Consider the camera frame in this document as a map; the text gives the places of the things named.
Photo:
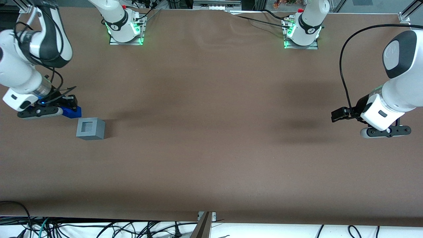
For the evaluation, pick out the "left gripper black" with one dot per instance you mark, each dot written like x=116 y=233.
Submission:
x=361 y=105

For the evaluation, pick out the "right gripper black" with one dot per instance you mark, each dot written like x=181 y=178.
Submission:
x=57 y=98

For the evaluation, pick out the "blue plastic part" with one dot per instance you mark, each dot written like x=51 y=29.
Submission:
x=73 y=113

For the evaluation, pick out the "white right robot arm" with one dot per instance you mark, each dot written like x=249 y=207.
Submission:
x=19 y=72

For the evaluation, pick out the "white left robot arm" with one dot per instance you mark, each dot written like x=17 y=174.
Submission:
x=403 y=89

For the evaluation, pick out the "gray square base block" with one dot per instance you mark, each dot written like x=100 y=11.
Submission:
x=96 y=130

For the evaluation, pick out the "brown table cover sheet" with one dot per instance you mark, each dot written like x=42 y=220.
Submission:
x=214 y=99

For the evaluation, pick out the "grey slanted metal beam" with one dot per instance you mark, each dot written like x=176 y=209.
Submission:
x=203 y=228

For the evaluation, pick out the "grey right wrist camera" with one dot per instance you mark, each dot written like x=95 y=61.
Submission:
x=39 y=112

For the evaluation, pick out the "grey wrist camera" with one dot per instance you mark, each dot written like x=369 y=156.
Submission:
x=380 y=132
x=39 y=112

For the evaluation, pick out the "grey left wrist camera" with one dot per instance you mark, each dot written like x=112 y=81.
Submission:
x=380 y=132

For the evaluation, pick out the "metal table corner bracket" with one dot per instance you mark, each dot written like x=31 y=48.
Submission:
x=404 y=18

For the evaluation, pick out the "aluminium frame profile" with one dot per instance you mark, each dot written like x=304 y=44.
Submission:
x=413 y=6

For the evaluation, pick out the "small metal table bracket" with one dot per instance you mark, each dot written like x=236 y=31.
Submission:
x=214 y=216

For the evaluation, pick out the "grey metal rail fixture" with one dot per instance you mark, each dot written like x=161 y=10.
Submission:
x=216 y=5

